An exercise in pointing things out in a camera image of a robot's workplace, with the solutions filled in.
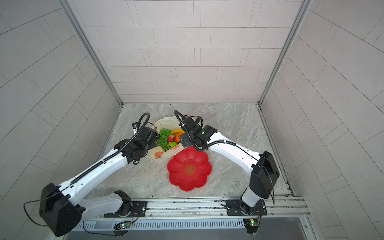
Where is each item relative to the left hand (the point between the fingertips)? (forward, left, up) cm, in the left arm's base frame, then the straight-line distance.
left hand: (151, 139), depth 81 cm
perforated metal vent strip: (-38, +15, -15) cm, 43 cm away
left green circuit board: (-37, +7, -10) cm, 39 cm away
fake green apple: (+1, -10, -8) cm, 13 cm away
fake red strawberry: (+7, -9, -11) cm, 16 cm away
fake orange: (+6, -13, -11) cm, 18 cm away
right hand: (+1, -20, +1) cm, 20 cm away
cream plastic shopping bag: (+12, -9, -3) cm, 16 cm away
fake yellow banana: (+12, -12, -11) cm, 20 cm away
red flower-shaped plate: (-12, -21, -14) cm, 28 cm away
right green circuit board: (-36, -52, -13) cm, 65 cm away
